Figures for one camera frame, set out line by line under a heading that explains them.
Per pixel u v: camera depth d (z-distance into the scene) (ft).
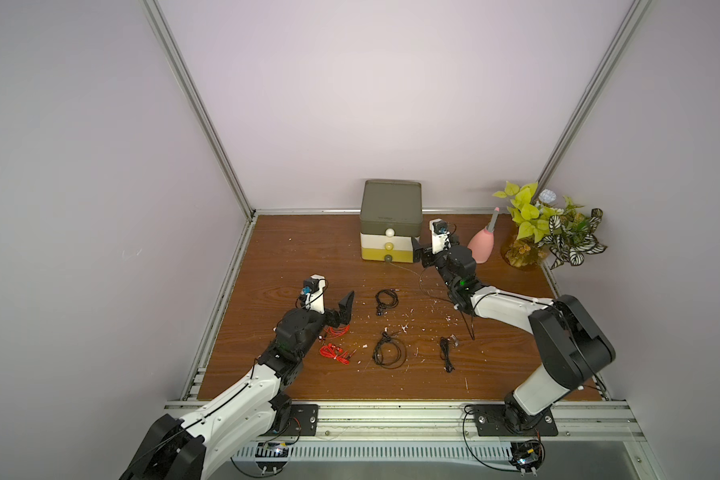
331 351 2.74
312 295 2.29
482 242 3.27
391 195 3.23
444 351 2.75
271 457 2.34
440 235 2.47
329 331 2.87
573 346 1.51
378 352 2.76
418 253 2.65
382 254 3.37
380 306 3.08
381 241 3.19
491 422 2.38
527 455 2.28
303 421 2.40
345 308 2.33
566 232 2.73
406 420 2.45
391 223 3.11
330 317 2.33
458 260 2.21
